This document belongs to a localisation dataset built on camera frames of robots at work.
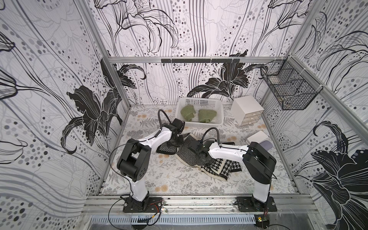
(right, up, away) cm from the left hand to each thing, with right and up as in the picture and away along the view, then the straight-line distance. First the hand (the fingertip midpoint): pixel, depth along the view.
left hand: (179, 147), depth 91 cm
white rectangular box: (+53, +6, +4) cm, 54 cm away
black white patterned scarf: (+25, -10, -9) cm, 28 cm away
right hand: (+15, -8, 0) cm, 18 cm away
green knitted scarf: (+18, +21, +13) cm, 31 cm away
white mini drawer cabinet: (+46, +24, +7) cm, 53 cm away
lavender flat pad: (+59, +1, +4) cm, 59 cm away
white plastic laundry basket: (+13, +24, +17) cm, 32 cm away
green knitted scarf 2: (+5, +23, +13) cm, 27 cm away
